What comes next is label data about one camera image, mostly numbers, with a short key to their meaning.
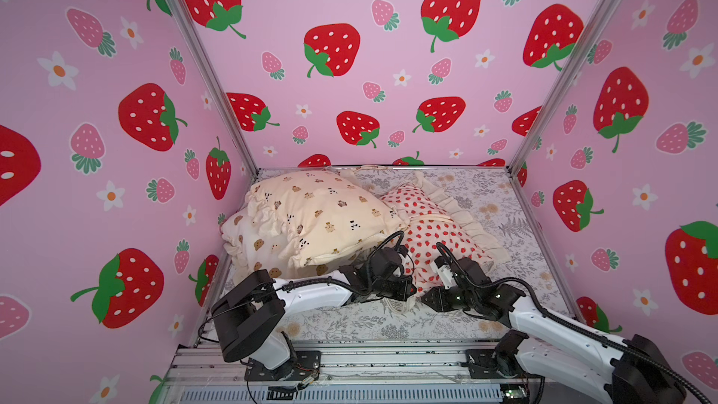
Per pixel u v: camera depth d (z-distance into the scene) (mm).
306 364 742
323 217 779
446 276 756
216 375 731
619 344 436
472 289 636
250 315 434
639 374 404
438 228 924
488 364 731
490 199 1117
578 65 864
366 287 613
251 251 885
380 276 640
